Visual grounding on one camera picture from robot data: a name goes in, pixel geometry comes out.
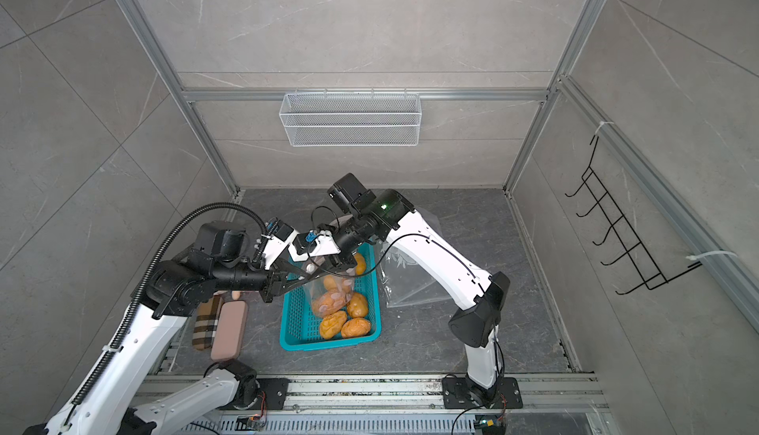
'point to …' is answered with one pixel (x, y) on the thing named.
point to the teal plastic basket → (299, 327)
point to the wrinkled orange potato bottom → (355, 327)
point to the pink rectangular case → (230, 330)
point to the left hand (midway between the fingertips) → (310, 274)
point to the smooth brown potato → (358, 305)
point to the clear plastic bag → (404, 281)
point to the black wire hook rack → (653, 277)
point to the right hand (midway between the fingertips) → (312, 262)
